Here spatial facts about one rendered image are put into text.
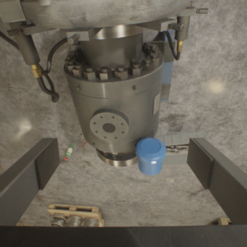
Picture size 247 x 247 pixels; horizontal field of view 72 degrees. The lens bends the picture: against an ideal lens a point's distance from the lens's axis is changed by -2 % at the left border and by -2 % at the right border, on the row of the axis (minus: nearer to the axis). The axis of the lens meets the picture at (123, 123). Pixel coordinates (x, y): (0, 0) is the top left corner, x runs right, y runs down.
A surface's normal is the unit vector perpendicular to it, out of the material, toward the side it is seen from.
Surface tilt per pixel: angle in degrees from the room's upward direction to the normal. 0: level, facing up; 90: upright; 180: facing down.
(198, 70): 0
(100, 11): 8
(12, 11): 22
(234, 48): 0
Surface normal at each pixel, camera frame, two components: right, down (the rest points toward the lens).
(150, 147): -0.07, -0.76
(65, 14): -0.28, 0.63
